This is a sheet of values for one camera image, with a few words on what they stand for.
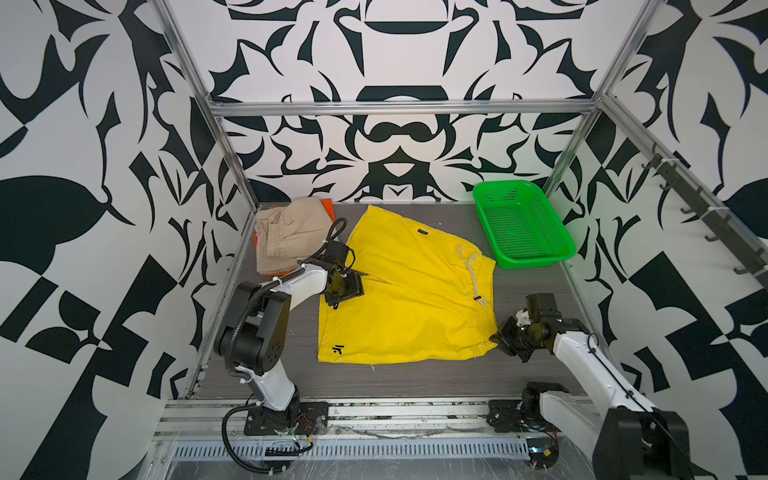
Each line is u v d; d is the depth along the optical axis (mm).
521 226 1090
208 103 892
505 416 747
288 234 1038
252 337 468
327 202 1192
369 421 756
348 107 939
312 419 735
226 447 683
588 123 960
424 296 945
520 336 723
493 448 712
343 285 847
